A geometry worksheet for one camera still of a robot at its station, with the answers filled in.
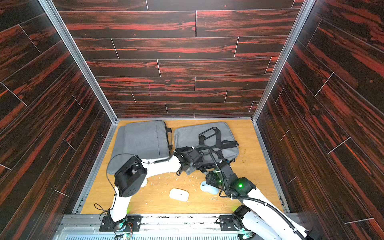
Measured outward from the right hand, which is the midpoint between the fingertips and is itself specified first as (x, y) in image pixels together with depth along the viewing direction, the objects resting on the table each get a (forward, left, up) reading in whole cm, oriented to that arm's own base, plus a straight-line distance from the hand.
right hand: (213, 177), depth 80 cm
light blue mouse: (-4, +2, -7) cm, 8 cm away
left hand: (+11, +13, -8) cm, 19 cm away
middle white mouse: (-8, +19, -8) cm, 22 cm away
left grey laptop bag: (+25, +44, -1) cm, 50 cm away
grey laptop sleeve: (+24, +41, 0) cm, 48 cm away
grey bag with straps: (+26, -3, -3) cm, 26 cm away
